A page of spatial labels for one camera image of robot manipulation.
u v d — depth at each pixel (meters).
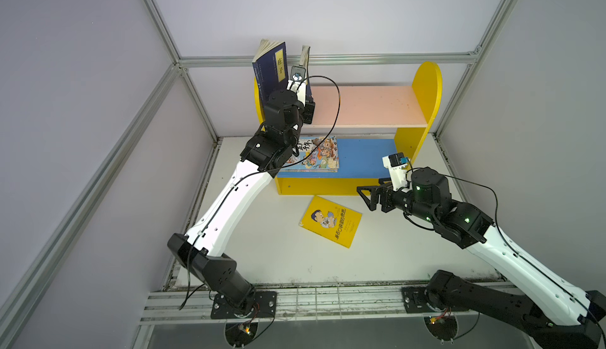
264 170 0.45
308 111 0.58
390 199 0.58
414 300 0.74
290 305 0.75
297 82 0.51
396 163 0.57
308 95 0.72
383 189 0.58
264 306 0.73
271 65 0.65
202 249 0.40
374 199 0.59
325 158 0.91
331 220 0.91
